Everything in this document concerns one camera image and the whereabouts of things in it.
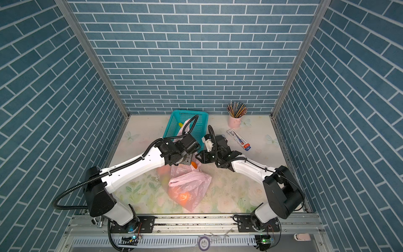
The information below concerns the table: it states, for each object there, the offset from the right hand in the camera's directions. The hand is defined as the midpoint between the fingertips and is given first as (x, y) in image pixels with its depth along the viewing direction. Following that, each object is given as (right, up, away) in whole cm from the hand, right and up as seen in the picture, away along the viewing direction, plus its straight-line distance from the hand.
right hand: (196, 155), depth 84 cm
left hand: (-4, -1, -4) cm, 6 cm away
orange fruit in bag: (-5, -19, -9) cm, 22 cm away
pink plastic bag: (-3, -9, -15) cm, 18 cm away
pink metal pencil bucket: (+25, +18, +24) cm, 39 cm away
